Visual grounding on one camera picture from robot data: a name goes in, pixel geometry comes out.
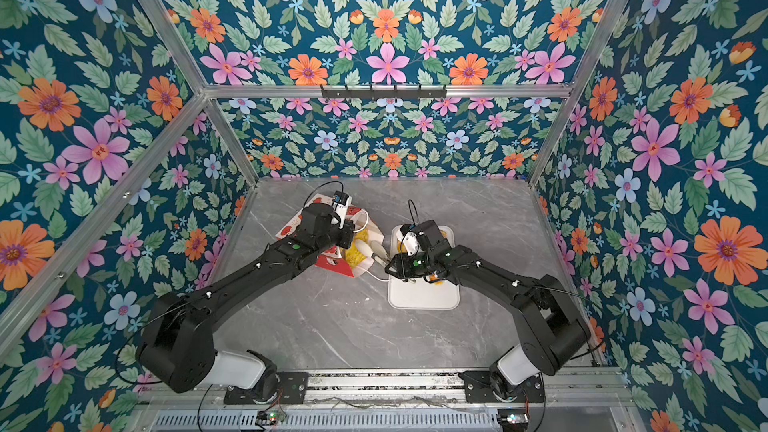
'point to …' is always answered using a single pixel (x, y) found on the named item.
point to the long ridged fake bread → (435, 278)
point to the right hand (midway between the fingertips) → (390, 267)
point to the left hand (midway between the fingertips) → (356, 215)
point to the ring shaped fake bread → (353, 254)
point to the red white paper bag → (334, 259)
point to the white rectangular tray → (423, 294)
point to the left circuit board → (271, 417)
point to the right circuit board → (513, 416)
